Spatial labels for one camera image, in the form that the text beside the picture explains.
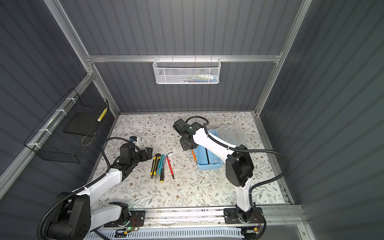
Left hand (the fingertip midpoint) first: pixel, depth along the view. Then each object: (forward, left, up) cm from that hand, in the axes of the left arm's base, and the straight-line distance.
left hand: (144, 150), depth 89 cm
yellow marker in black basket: (+12, +20, +19) cm, 30 cm away
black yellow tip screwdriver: (-14, -10, -8) cm, 19 cm away
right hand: (-1, -28, +3) cm, 28 cm away
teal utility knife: (-7, -9, -8) cm, 14 cm away
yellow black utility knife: (-3, -6, -8) cm, 10 cm away
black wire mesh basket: (-3, +35, +20) cm, 40 cm away
